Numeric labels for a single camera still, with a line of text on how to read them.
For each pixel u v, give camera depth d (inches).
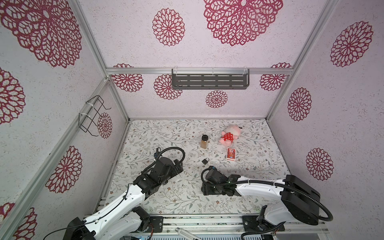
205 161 38.2
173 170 27.6
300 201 16.5
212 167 31.3
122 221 22.4
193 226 29.3
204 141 38.3
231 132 41.0
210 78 37.6
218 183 25.5
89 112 29.9
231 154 38.6
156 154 27.7
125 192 19.9
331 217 15.3
